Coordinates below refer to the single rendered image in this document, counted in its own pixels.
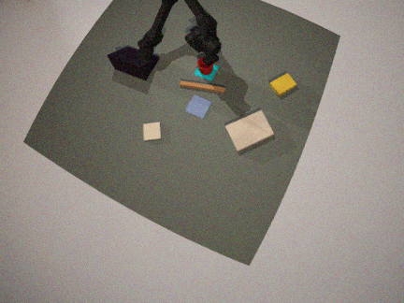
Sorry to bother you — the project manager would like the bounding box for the red cup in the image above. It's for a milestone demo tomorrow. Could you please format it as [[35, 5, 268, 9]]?
[[197, 56, 213, 75]]

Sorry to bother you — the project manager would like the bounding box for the beige rectangular block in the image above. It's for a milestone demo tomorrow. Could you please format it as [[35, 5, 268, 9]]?
[[225, 110, 274, 152]]

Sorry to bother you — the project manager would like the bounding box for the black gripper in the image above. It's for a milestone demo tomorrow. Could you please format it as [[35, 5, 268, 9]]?
[[185, 33, 219, 66]]

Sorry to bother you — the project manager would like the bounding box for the brown wooden curved bar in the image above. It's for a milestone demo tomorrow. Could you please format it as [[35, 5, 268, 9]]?
[[180, 81, 225, 94]]

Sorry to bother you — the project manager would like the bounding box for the yellow rectangular block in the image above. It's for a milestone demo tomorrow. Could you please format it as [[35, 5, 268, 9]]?
[[269, 73, 296, 97]]

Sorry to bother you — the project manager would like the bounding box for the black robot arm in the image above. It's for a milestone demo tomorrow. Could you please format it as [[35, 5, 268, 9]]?
[[136, 0, 222, 61]]

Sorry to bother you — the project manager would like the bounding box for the beige cube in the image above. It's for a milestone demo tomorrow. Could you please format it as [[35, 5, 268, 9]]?
[[143, 123, 161, 140]]

